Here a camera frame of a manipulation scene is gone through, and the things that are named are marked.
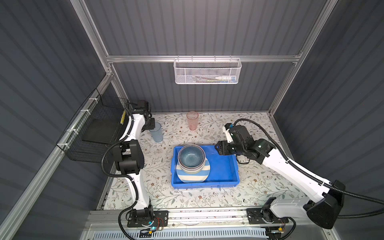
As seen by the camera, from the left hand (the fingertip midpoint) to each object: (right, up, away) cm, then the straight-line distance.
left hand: (147, 126), depth 95 cm
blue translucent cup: (+5, -4, 0) cm, 7 cm away
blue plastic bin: (+48, -27, -7) cm, 55 cm away
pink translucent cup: (+29, +6, +7) cm, 30 cm away
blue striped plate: (+32, -29, -14) cm, 45 cm away
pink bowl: (+29, -24, -17) cm, 41 cm away
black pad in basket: (-14, -2, -25) cm, 29 cm away
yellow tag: (-9, +5, -14) cm, 17 cm away
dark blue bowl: (+29, -18, -10) cm, 35 cm away
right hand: (+44, -11, -19) cm, 49 cm away
